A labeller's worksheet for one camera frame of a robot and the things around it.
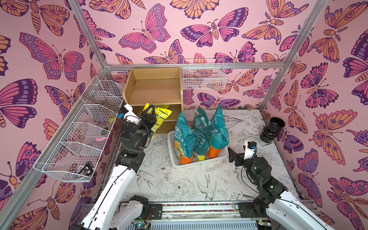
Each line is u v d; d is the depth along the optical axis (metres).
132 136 0.46
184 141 0.75
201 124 0.78
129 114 0.57
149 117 0.60
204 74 0.95
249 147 0.64
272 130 0.93
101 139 0.71
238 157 0.67
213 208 0.75
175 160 0.85
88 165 0.64
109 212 0.39
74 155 0.65
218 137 0.80
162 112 0.65
